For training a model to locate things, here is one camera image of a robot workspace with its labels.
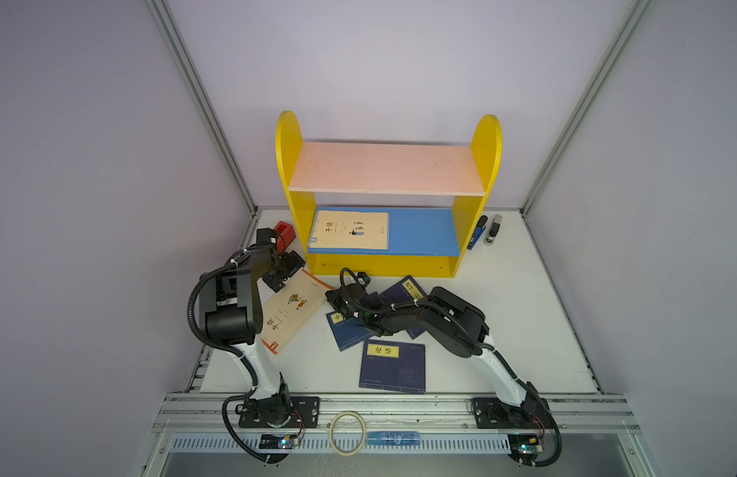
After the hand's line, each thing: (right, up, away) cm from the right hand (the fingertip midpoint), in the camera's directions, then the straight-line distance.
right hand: (325, 301), depth 95 cm
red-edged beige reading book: (-11, -3, -3) cm, 12 cm away
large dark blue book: (+22, -15, -14) cm, 30 cm away
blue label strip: (+21, -27, -26) cm, 43 cm away
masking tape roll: (+6, -28, -24) cm, 37 cm away
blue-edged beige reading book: (+9, +24, 0) cm, 25 cm away
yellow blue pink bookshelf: (+21, +31, +8) cm, 39 cm away
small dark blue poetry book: (+27, +3, +2) cm, 27 cm away
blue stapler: (+56, +23, +16) cm, 62 cm away
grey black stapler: (+62, +25, +14) cm, 68 cm away
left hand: (-10, +9, +5) cm, 14 cm away
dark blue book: (+8, -8, -7) cm, 13 cm away
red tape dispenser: (-17, +22, +10) cm, 29 cm away
